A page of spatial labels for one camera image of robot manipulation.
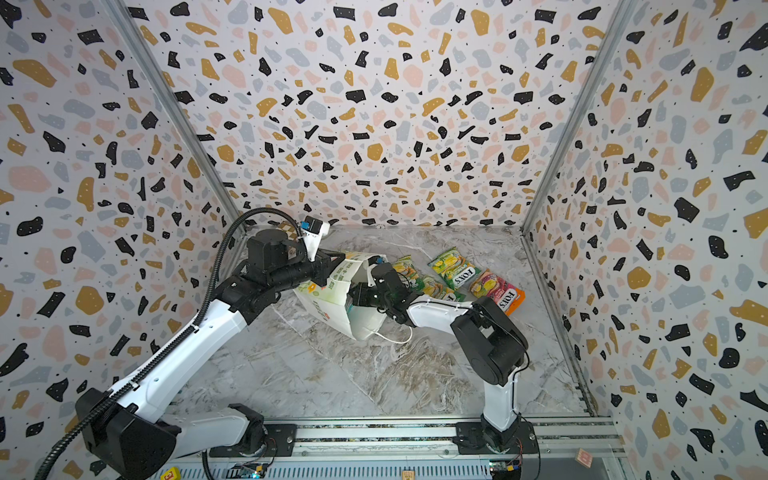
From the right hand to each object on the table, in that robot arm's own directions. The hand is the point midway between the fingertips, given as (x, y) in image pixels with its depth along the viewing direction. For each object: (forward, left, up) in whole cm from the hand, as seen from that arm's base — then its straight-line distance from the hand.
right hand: (343, 286), depth 87 cm
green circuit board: (-43, +19, -14) cm, 49 cm away
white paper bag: (-7, +2, +4) cm, 9 cm away
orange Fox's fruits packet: (+6, -52, -14) cm, 54 cm away
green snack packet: (+7, -28, -12) cm, 32 cm away
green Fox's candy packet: (+16, -36, -13) cm, 41 cm away
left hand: (-2, -3, +19) cm, 19 cm away
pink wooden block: (-39, -61, -14) cm, 74 cm away
